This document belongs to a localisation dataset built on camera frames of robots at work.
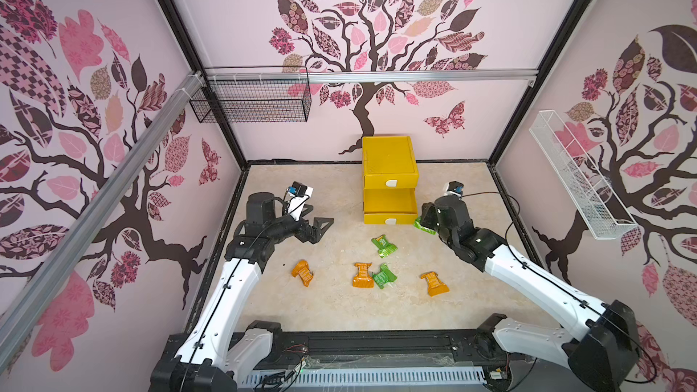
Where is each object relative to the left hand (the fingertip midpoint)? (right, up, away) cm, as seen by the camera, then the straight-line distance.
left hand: (319, 219), depth 75 cm
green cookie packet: (+20, -12, +17) cm, 29 cm away
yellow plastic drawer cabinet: (+22, +13, +14) cm, 29 cm away
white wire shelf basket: (+78, +10, +4) cm, 79 cm away
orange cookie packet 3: (+36, -23, +10) cm, 44 cm away
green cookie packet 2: (+20, -20, +10) cm, 30 cm away
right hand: (+32, +2, +6) cm, 33 cm away
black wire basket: (-45, +55, +67) cm, 98 cm away
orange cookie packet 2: (+13, -21, +10) cm, 27 cm away
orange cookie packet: (-8, -18, +13) cm, 23 cm away
